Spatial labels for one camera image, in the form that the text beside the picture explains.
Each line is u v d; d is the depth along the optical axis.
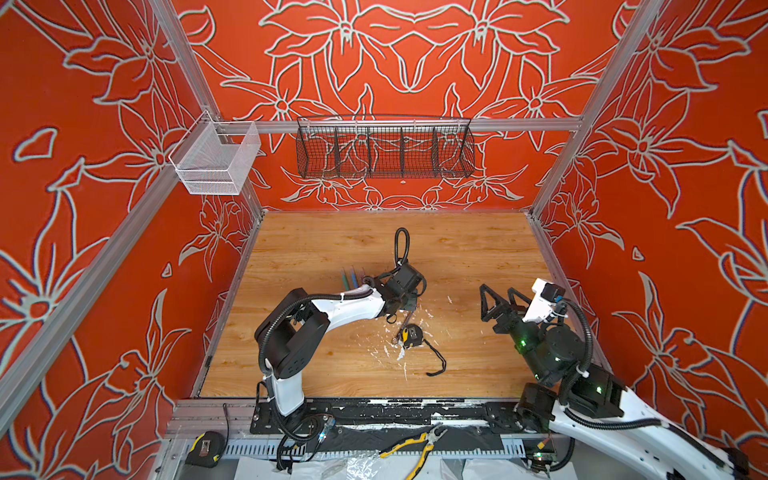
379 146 1.01
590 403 0.47
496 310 0.57
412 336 0.83
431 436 0.70
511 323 0.56
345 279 0.99
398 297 0.66
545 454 0.68
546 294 0.55
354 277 1.01
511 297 0.67
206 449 0.67
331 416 0.73
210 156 0.92
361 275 1.00
